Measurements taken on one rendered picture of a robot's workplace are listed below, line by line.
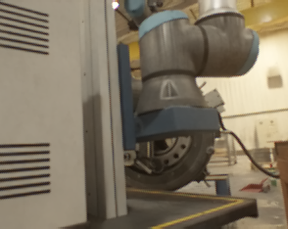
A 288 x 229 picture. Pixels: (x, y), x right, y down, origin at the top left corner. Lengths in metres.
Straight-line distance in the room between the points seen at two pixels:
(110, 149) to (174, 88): 0.22
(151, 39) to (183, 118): 0.23
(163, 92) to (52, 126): 0.28
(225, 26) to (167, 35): 0.18
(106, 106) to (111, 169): 0.16
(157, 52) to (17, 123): 0.38
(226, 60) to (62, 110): 0.46
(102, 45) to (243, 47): 0.39
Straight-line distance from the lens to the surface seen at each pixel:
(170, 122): 0.58
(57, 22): 0.55
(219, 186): 1.91
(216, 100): 1.61
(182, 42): 0.69
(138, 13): 1.17
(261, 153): 5.63
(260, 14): 13.37
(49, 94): 0.49
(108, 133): 0.65
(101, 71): 0.67
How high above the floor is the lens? 0.46
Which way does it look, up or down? 10 degrees up
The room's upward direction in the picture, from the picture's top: 4 degrees counter-clockwise
